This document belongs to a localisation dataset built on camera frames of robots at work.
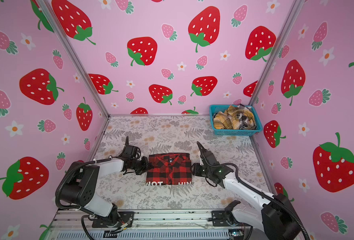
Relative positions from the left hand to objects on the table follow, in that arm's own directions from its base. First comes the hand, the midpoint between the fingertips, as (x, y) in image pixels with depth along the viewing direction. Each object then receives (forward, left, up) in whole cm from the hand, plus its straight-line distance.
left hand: (154, 166), depth 91 cm
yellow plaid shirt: (+32, -51, +9) cm, 61 cm away
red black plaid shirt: (-3, -10, +2) cm, 11 cm away
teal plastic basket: (+24, -62, +8) cm, 67 cm away
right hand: (-5, -23, +6) cm, 24 cm away
